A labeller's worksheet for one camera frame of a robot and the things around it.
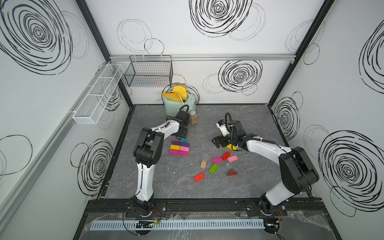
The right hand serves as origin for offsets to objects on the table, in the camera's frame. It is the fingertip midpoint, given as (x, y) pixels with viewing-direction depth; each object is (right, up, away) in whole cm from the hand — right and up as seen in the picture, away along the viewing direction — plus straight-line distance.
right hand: (219, 137), depth 91 cm
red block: (+4, -11, 0) cm, 12 cm away
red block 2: (-13, -21, -8) cm, 26 cm away
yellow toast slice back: (-24, +31, +11) cm, 40 cm away
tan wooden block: (-10, -16, -3) cm, 19 cm away
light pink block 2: (+8, -13, 0) cm, 16 cm away
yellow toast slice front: (-30, +26, +7) cm, 41 cm away
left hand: (-26, +2, +11) cm, 28 cm away
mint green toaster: (-31, +20, +15) cm, 40 cm away
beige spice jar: (-16, +12, +11) cm, 23 cm away
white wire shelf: (-66, +15, -20) cm, 70 cm away
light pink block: (-22, -8, +3) cm, 23 cm away
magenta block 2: (-22, -10, +3) cm, 25 cm away
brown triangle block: (+6, -20, -6) cm, 22 cm away
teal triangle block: (-22, -2, +4) cm, 23 cm away
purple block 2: (-20, -5, +5) cm, 22 cm away
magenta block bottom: (-2, -13, -2) cm, 14 cm away
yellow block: (-28, -7, +5) cm, 29 cm away
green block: (-4, -18, -4) cm, 19 cm away
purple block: (-26, -5, +7) cm, 27 cm away
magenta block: (-28, -9, +1) cm, 29 cm away
